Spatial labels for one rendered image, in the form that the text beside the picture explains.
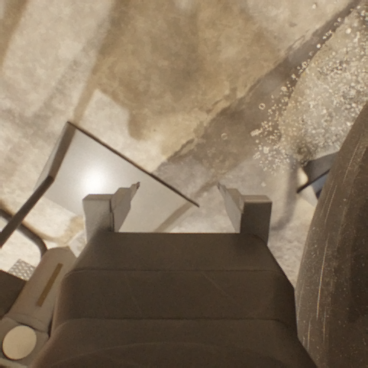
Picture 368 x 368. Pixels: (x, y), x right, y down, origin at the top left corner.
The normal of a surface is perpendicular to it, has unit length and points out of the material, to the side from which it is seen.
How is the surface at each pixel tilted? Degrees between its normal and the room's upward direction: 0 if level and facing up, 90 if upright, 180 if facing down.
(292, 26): 0
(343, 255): 90
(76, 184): 0
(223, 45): 0
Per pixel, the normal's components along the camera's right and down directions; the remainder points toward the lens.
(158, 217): -0.11, 0.62
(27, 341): 0.61, -0.58
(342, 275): -0.79, -0.53
